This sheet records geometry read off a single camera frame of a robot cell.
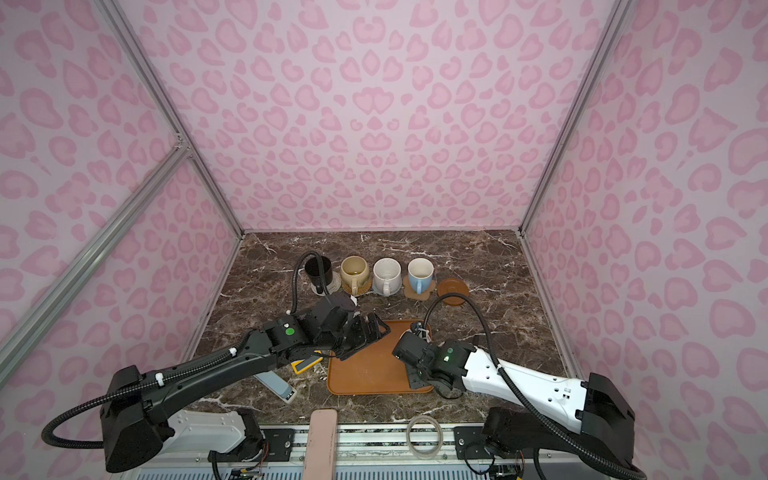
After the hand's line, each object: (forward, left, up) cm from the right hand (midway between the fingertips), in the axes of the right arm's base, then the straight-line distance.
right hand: (416, 373), depth 77 cm
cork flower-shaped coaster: (+28, +1, -8) cm, 29 cm away
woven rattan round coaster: (+29, +18, -5) cm, 34 cm away
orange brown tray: (+3, +11, -8) cm, 14 cm away
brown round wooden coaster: (+33, -14, -9) cm, 36 cm away
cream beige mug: (+35, +21, -4) cm, 41 cm away
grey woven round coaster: (+24, +9, -2) cm, 26 cm away
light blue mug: (+33, -2, -1) cm, 33 cm away
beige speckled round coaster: (+31, +28, -8) cm, 43 cm away
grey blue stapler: (-3, +36, -2) cm, 36 cm away
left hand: (+6, +8, +11) cm, 15 cm away
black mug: (+34, +34, -1) cm, 48 cm away
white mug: (+34, +9, -5) cm, 36 cm away
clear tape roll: (-17, -3, -6) cm, 18 cm away
